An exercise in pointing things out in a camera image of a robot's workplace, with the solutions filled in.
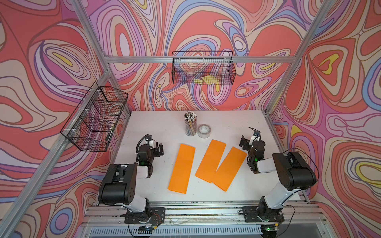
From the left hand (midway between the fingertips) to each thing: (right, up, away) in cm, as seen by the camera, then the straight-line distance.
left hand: (155, 144), depth 94 cm
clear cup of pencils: (+23, +16, -1) cm, 28 cm away
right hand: (+62, +2, +2) cm, 62 cm away
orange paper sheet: (+17, -16, -6) cm, 24 cm away
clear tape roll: (+32, +8, +14) cm, 36 cm away
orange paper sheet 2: (+34, -13, -2) cm, 37 cm away
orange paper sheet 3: (+45, -16, -5) cm, 48 cm away
